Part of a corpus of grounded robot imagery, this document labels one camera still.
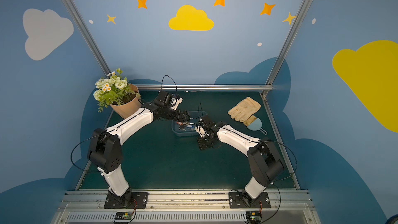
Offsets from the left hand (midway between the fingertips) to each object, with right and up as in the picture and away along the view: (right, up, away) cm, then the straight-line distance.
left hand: (183, 114), depth 90 cm
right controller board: (+36, -49, -17) cm, 63 cm away
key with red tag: (-2, -9, +12) cm, 15 cm away
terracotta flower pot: (-36, +3, +4) cm, 37 cm away
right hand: (+11, -17, -2) cm, 21 cm away
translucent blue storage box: (+1, -10, +12) cm, 16 cm away
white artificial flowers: (-37, +14, -7) cm, 40 cm away
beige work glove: (+42, +2, +22) cm, 48 cm away
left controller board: (-26, -47, -18) cm, 57 cm away
